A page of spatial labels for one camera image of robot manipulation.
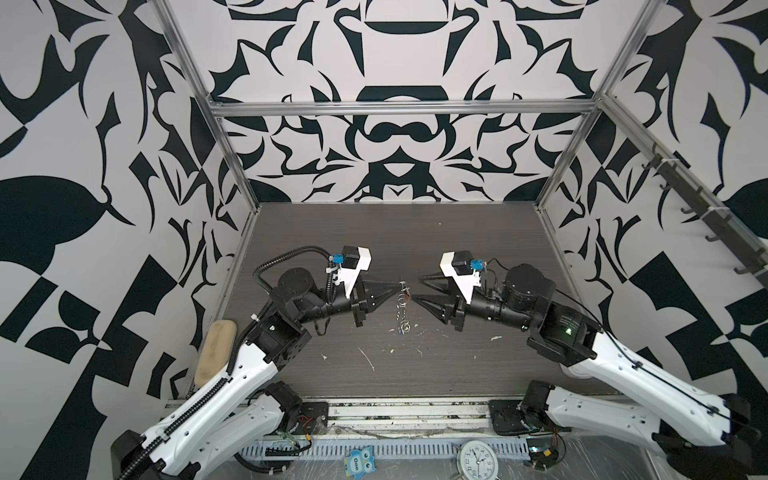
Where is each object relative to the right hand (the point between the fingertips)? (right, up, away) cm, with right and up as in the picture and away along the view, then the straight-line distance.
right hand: (419, 288), depth 56 cm
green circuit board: (+31, -41, +15) cm, 53 cm away
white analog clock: (+14, -39, +10) cm, 43 cm away
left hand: (-3, +1, +1) cm, 4 cm away
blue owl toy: (-12, -40, +11) cm, 44 cm away
